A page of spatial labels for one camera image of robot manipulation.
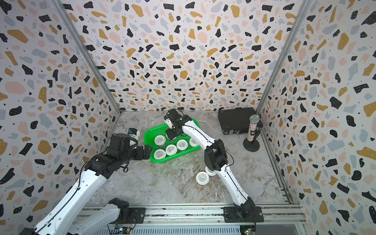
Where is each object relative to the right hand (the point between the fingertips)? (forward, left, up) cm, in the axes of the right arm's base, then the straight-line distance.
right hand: (171, 134), depth 97 cm
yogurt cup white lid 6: (-25, -26, -3) cm, 36 cm away
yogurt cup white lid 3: (-11, -1, -1) cm, 11 cm away
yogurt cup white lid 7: (-28, -21, -3) cm, 35 cm away
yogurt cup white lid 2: (-14, +6, -2) cm, 15 cm away
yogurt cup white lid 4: (-7, -7, -2) cm, 10 cm away
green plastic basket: (-11, +6, 0) cm, 13 cm away
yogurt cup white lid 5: (-5, -15, -2) cm, 16 cm away
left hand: (-18, +9, +13) cm, 24 cm away
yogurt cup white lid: (-4, +7, -1) cm, 9 cm away
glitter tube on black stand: (-1, -55, -8) cm, 55 cm away
